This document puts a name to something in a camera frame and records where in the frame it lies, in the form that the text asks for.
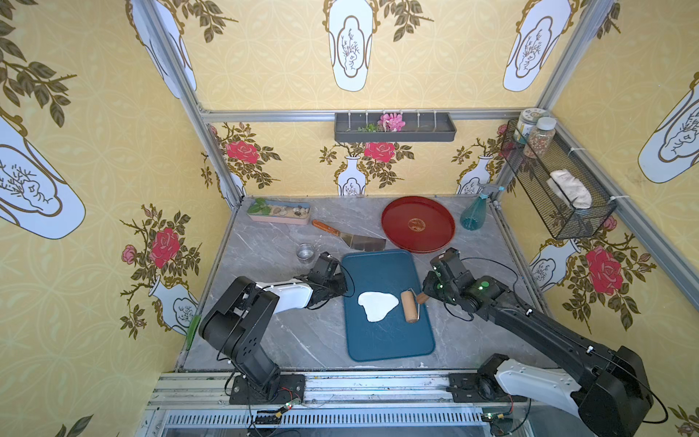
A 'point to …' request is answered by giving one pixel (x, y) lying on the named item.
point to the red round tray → (419, 224)
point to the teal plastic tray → (388, 338)
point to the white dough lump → (377, 305)
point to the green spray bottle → (473, 215)
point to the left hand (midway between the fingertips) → (336, 282)
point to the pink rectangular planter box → (260, 209)
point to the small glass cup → (305, 252)
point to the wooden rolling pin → (410, 303)
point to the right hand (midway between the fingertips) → (427, 281)
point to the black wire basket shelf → (563, 221)
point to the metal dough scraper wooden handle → (358, 242)
